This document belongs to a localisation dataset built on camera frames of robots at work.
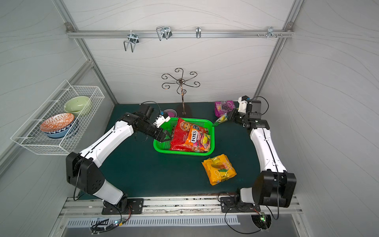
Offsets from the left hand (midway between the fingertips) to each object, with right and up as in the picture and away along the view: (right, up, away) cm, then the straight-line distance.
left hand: (166, 136), depth 79 cm
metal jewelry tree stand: (+7, +32, +11) cm, 35 cm away
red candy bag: (+6, -1, +12) cm, 14 cm away
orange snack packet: (+18, -3, +8) cm, 20 cm away
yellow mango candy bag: (+29, -18, +1) cm, 34 cm away
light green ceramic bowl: (-45, +17, -6) cm, 48 cm away
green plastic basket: (-4, -10, +16) cm, 19 cm away
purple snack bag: (+37, +17, +32) cm, 51 cm away
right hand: (+34, +13, +2) cm, 37 cm away
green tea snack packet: (+31, +9, +4) cm, 33 cm away
